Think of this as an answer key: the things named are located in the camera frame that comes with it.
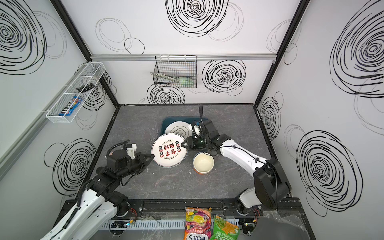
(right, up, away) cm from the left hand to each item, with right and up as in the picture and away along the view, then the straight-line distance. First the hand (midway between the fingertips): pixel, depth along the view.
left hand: (156, 156), depth 74 cm
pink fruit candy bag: (+21, -29, -6) cm, 36 cm away
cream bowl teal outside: (+24, -6, +10) cm, 27 cm away
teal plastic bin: (0, +18, +29) cm, 34 cm away
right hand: (+12, +4, +4) cm, 14 cm away
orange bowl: (+22, -10, +4) cm, 24 cm away
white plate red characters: (+5, +2, +4) cm, 7 cm away
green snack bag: (+32, -30, -9) cm, 45 cm away
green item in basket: (+15, +40, +13) cm, 45 cm away
